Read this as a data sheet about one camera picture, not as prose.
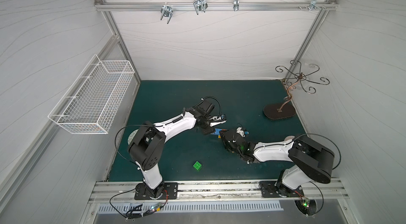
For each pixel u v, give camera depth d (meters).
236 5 0.78
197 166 0.78
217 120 0.77
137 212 0.70
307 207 0.72
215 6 0.78
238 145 0.67
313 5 0.77
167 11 0.78
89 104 0.68
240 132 0.83
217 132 0.87
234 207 0.70
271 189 0.75
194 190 0.75
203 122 0.72
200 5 0.77
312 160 0.45
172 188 0.74
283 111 1.01
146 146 0.46
